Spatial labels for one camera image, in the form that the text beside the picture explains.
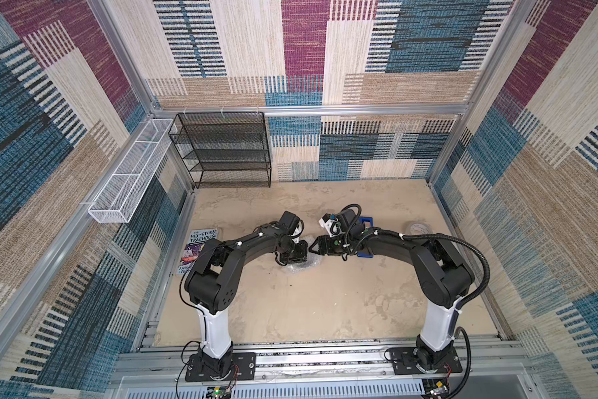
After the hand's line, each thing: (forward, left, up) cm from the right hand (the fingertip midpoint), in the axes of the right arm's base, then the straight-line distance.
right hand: (319, 251), depth 93 cm
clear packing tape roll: (+11, -41, -3) cm, 43 cm away
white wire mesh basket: (+1, +57, +30) cm, 65 cm away
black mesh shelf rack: (+42, +39, +15) cm, 60 cm away
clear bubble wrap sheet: (-4, +3, 0) cm, 5 cm away
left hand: (-2, +4, -2) cm, 5 cm away
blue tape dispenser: (+12, -20, +2) cm, 23 cm away
